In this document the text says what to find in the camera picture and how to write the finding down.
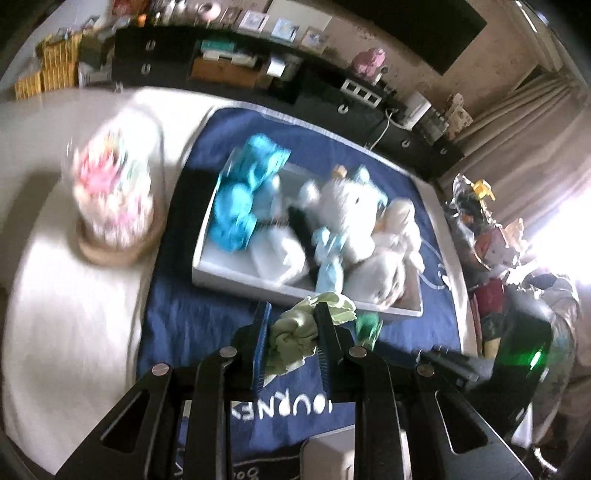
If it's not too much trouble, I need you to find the teal doll jacket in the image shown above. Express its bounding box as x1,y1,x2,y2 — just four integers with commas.
210,134,293,252

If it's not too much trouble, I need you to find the navy blue blanket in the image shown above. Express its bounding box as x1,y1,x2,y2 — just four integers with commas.
136,105,462,480

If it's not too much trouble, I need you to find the clear bowl of clutter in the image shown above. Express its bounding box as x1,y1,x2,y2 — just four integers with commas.
450,175,504,259

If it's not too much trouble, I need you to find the light green cloth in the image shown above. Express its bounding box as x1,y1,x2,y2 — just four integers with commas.
268,292,358,376

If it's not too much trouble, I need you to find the yellow plastic crate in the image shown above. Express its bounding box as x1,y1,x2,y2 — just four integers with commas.
41,60,79,90
44,34,81,61
14,76,44,100

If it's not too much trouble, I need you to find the pink plush figure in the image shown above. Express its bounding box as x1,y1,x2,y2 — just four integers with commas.
352,47,386,79

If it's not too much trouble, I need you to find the black television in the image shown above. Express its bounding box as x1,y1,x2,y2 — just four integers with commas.
330,0,488,75

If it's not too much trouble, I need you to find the wooden box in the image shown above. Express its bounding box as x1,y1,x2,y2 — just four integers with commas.
190,58,259,88

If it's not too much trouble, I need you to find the beige curtain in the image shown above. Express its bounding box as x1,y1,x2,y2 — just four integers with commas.
462,46,591,241

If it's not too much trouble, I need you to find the cream spotted figure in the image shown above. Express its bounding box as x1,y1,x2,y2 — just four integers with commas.
444,92,474,134

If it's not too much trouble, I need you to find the white bed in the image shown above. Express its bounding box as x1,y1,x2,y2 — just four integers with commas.
0,85,481,462

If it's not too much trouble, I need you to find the white fluffy plush toy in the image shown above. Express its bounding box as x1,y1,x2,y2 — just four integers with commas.
373,198,426,273

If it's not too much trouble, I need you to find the grey cylinder speaker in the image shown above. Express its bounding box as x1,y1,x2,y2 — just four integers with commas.
281,53,303,81

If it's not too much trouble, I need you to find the small picture frame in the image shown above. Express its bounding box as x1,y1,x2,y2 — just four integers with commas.
240,9,269,32
301,27,329,51
270,17,301,43

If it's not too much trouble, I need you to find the white board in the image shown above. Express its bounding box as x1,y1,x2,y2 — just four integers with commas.
268,0,333,28

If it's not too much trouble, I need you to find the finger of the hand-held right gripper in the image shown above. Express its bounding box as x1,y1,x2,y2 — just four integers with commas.
418,348,478,386

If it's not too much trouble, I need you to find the white rectangular tray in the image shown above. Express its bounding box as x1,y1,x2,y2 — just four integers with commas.
191,159,424,322

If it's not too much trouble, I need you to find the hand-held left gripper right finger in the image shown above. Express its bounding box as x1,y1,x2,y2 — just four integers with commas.
314,302,536,480

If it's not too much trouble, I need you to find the teal flat box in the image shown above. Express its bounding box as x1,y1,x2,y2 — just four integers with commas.
199,39,257,63

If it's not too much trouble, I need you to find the glass dome with flowers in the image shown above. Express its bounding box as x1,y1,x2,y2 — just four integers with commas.
62,104,167,266

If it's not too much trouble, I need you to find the white router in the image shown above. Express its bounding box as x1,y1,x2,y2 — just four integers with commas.
403,91,432,130

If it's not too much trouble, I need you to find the white cable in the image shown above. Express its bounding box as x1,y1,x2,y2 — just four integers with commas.
367,111,398,151

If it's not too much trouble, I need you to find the white cat plush teal bow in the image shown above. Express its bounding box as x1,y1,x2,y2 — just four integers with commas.
299,165,389,278

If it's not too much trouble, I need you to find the floral printed cloth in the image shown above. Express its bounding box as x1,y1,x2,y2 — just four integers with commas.
522,272,583,416

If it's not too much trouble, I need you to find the white cloth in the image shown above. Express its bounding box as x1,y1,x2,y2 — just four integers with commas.
250,225,309,284

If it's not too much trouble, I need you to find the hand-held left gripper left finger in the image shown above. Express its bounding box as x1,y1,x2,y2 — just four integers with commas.
55,301,273,480

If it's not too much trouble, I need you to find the white triple frame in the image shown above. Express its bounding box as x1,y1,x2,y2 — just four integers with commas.
341,78,385,107

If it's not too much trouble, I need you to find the black cabinet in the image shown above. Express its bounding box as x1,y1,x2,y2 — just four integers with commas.
113,25,465,181

